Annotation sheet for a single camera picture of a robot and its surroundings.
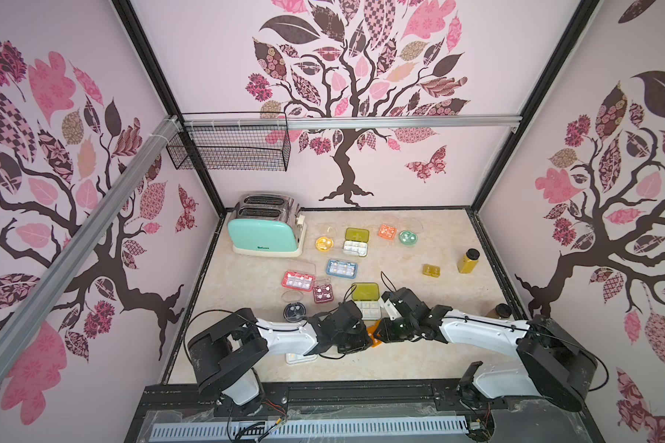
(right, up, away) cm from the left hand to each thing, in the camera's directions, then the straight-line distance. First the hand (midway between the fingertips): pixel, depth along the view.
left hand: (374, 349), depth 81 cm
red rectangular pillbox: (-26, +18, +16) cm, 35 cm away
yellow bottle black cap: (+35, +26, +13) cm, 45 cm away
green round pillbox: (+18, +33, +29) cm, 48 cm away
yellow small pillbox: (+23, +21, +19) cm, 37 cm away
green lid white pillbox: (-1, +13, +14) cm, 19 cm away
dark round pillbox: (-26, +9, +9) cm, 29 cm away
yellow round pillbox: (-17, +31, +26) cm, 43 cm away
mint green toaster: (-36, +38, +14) cm, 54 cm away
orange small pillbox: (0, +2, +1) cm, 2 cm away
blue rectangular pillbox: (-10, +22, +19) cm, 31 cm away
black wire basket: (-49, +68, +14) cm, 85 cm away
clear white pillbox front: (-24, -2, -1) cm, 24 cm away
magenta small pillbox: (-17, +14, +13) cm, 25 cm away
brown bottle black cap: (+38, +12, -1) cm, 40 cm away
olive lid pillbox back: (-4, +32, +28) cm, 43 cm away
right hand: (+1, +3, +3) cm, 4 cm away
